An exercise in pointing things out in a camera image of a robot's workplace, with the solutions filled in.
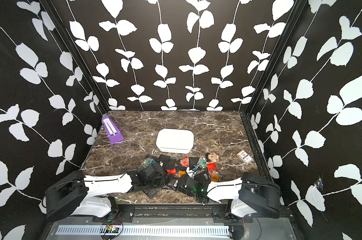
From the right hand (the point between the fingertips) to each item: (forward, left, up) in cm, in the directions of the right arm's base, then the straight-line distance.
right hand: (173, 183), depth 82 cm
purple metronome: (+30, +42, +5) cm, 51 cm away
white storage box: (+26, 0, +4) cm, 27 cm away
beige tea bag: (+18, -25, -2) cm, 31 cm away
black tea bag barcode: (+14, -11, -2) cm, 18 cm away
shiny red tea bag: (+11, -23, -2) cm, 26 cm away
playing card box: (+17, -45, -1) cm, 48 cm away
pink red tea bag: (+14, -6, -2) cm, 16 cm away
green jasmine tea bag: (+14, -17, -2) cm, 22 cm away
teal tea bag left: (+14, +17, -2) cm, 22 cm away
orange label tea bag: (+5, -24, -1) cm, 24 cm away
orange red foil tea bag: (+8, 0, -1) cm, 8 cm away
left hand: (+2, +1, 0) cm, 2 cm away
